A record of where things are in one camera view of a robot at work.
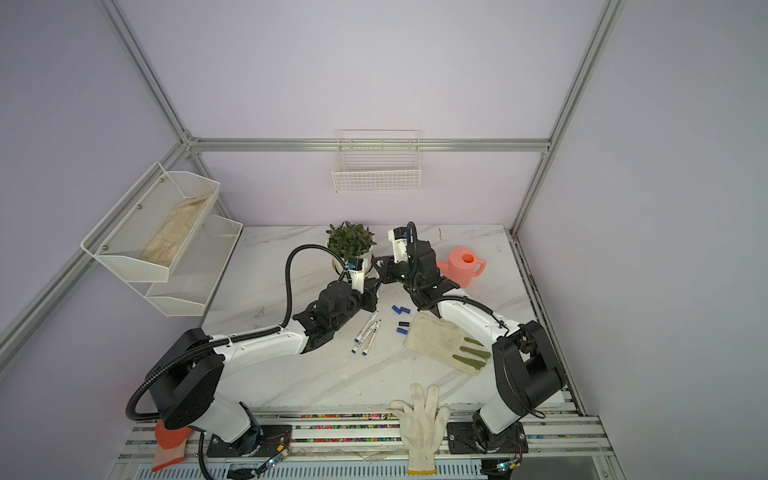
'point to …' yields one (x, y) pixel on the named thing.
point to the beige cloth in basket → (164, 245)
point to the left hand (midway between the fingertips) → (378, 280)
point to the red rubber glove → (170, 445)
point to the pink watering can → (462, 266)
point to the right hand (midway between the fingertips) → (372, 259)
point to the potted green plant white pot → (351, 241)
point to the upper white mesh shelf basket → (147, 233)
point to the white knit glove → (422, 426)
